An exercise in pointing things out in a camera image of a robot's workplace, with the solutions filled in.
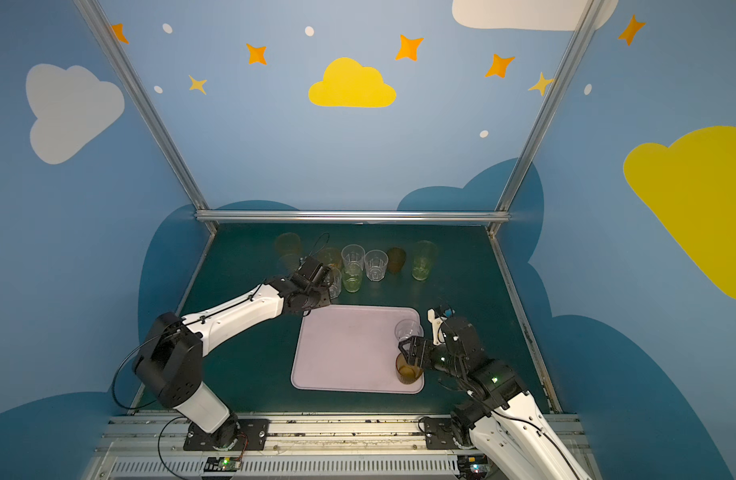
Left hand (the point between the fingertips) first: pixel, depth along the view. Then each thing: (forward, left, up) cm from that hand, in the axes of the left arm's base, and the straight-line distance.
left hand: (329, 296), depth 89 cm
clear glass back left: (+22, -6, -6) cm, 23 cm away
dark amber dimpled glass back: (+19, -21, -5) cm, 29 cm away
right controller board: (-41, -38, -11) cm, 57 cm away
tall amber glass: (+16, +15, +3) cm, 22 cm away
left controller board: (-41, +22, -10) cm, 48 cm away
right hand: (-17, -24, +5) cm, 30 cm away
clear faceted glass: (-7, -24, -6) cm, 26 cm away
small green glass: (+13, -6, -9) cm, 17 cm away
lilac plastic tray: (-11, -6, -13) cm, 18 cm away
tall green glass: (+18, -31, 0) cm, 36 cm away
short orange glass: (+17, +1, -1) cm, 17 cm away
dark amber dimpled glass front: (-20, -24, -9) cm, 32 cm away
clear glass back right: (+20, -15, -7) cm, 26 cm away
